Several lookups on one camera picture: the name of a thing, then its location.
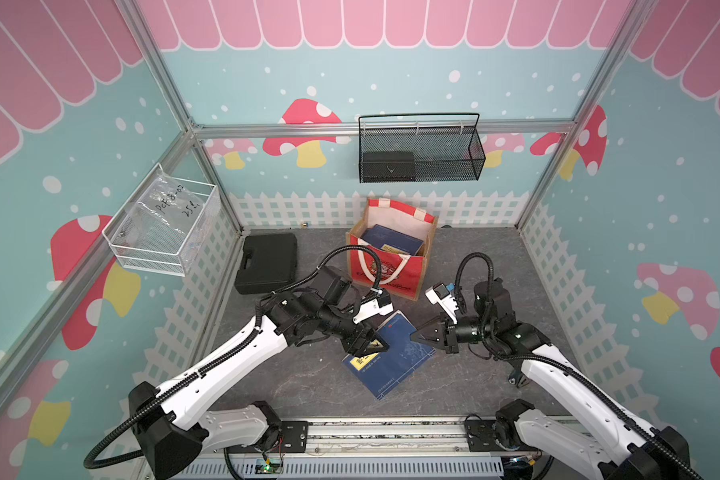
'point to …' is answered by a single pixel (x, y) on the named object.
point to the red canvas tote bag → (401, 270)
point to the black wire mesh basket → (425, 147)
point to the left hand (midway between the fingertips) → (377, 344)
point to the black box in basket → (388, 166)
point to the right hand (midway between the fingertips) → (414, 336)
